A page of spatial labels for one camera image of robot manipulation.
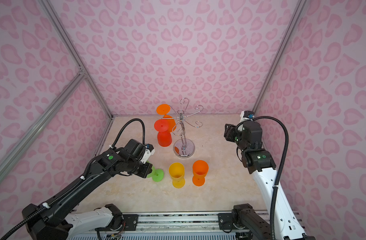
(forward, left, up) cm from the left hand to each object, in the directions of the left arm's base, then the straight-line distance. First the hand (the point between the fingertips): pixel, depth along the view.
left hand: (152, 168), depth 73 cm
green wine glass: (+3, 0, -14) cm, 15 cm away
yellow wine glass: (+2, -11, -8) cm, 14 cm away
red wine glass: (+16, -5, +4) cm, 17 cm away
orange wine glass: (+26, -6, +14) cm, 31 cm away
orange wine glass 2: (+2, -24, -7) cm, 25 cm away
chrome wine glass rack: (+21, -15, -16) cm, 31 cm away
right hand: (+14, -38, +16) cm, 43 cm away
